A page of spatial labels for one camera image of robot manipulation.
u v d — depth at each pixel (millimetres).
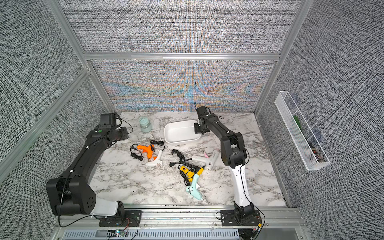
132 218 704
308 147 638
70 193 414
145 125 1056
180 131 1044
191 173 860
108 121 638
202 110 860
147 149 975
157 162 923
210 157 924
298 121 732
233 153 599
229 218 732
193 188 810
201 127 896
